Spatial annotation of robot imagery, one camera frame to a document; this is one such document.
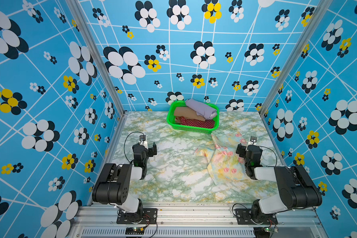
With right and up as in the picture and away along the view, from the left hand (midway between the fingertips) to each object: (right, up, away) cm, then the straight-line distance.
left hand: (147, 141), depth 94 cm
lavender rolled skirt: (+40, +19, +9) cm, 46 cm away
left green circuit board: (-1, -42, -21) cm, 47 cm away
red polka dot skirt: (+41, +11, +11) cm, 44 cm away
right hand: (+66, -2, -1) cm, 66 cm away
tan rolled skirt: (+26, +20, +13) cm, 35 cm away
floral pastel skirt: (+45, -8, -5) cm, 46 cm away
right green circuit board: (+60, -41, -24) cm, 77 cm away
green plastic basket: (+13, +17, +14) cm, 26 cm away
